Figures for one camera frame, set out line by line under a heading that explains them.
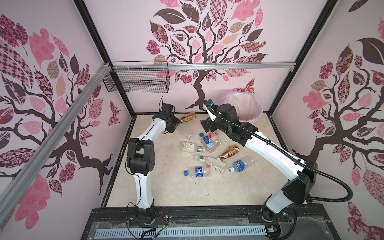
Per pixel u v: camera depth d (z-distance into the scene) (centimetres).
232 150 92
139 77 95
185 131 98
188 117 113
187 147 95
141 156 54
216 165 90
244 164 86
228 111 53
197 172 83
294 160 44
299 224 71
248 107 95
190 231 70
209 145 95
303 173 42
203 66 92
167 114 78
